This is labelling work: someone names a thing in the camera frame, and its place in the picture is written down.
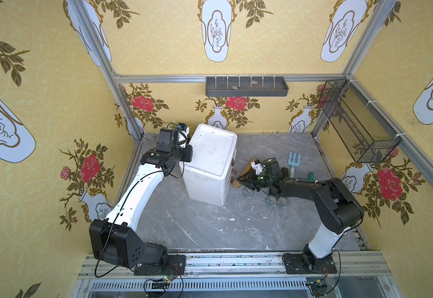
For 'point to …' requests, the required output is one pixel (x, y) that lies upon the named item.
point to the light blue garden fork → (296, 162)
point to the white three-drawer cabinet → (208, 177)
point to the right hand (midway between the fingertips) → (234, 182)
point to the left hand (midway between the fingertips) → (189, 149)
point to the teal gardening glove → (311, 177)
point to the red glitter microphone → (248, 192)
